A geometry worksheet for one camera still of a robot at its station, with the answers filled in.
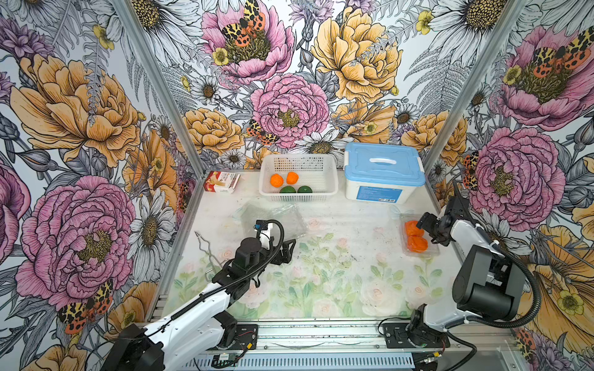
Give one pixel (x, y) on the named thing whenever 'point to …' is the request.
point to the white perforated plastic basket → (319, 171)
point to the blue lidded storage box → (383, 173)
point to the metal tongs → (205, 246)
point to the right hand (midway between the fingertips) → (425, 231)
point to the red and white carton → (221, 182)
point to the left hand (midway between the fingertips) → (283, 245)
